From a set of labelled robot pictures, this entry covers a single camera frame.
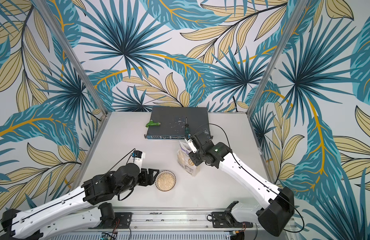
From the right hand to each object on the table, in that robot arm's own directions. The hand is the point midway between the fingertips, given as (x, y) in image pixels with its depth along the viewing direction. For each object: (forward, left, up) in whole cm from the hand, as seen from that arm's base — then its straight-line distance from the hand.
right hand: (188, 158), depth 76 cm
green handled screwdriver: (+27, -1, -11) cm, 29 cm away
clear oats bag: (+2, +1, -6) cm, 6 cm away
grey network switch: (+38, +10, -14) cm, 42 cm away
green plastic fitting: (+34, +24, -12) cm, 43 cm away
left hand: (-8, +17, -1) cm, 19 cm away
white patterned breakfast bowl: (-6, +12, -13) cm, 19 cm away
